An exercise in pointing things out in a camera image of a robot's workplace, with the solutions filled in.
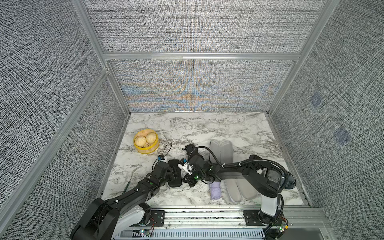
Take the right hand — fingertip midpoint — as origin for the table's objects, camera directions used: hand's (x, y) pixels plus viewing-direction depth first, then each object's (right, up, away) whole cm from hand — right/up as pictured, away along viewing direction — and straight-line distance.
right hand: (181, 177), depth 85 cm
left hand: (-3, +4, +2) cm, 5 cm away
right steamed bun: (-21, +22, +12) cm, 33 cm away
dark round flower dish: (+60, -1, -4) cm, 60 cm away
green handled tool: (-29, -1, 0) cm, 29 cm away
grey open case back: (+27, +13, +13) cm, 32 cm away
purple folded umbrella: (+19, -5, -6) cm, 20 cm away
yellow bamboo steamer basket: (-21, +15, +10) cm, 28 cm away
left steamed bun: (-27, +20, +10) cm, 35 cm away
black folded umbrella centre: (+6, +14, +12) cm, 19 cm away
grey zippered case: (-2, -2, -2) cm, 3 cm away
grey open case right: (+31, -5, -4) cm, 32 cm away
